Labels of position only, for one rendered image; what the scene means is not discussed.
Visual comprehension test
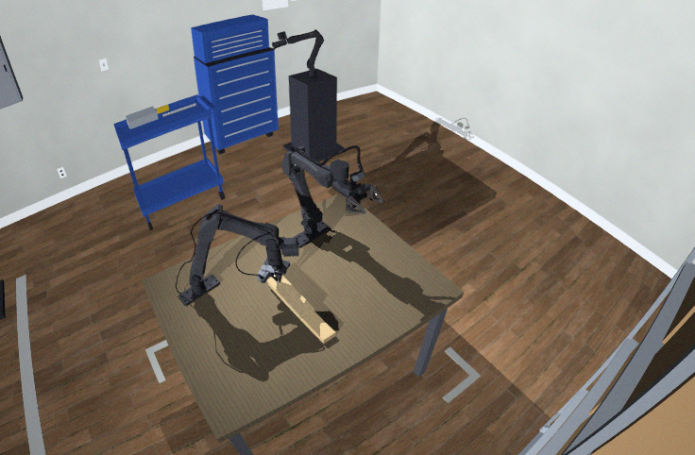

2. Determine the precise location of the pale yellow flat bar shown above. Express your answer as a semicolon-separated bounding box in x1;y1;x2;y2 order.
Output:
297;311;335;344

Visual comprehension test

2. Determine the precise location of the light wooden slat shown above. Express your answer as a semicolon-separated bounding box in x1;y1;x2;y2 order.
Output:
267;276;314;318

